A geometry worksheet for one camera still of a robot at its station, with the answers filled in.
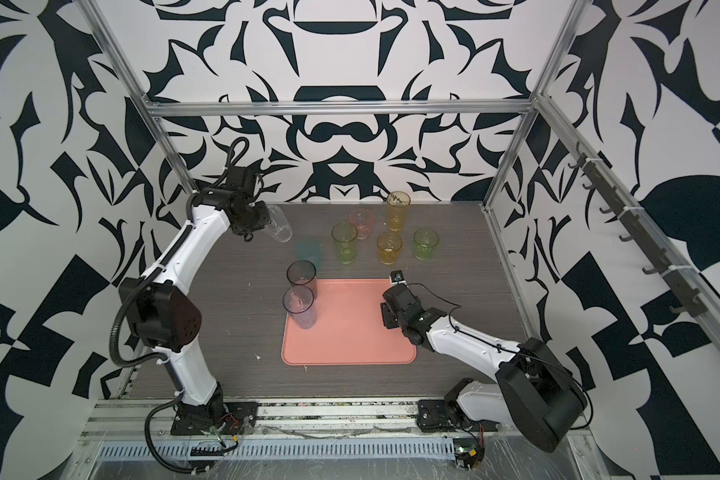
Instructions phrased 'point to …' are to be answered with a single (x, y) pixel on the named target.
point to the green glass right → (423, 241)
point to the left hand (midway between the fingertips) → (262, 214)
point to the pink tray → (349, 328)
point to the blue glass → (301, 307)
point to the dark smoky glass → (303, 272)
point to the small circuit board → (468, 452)
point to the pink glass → (362, 219)
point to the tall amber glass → (396, 206)
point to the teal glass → (310, 250)
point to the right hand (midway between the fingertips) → (395, 303)
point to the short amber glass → (389, 244)
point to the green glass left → (344, 235)
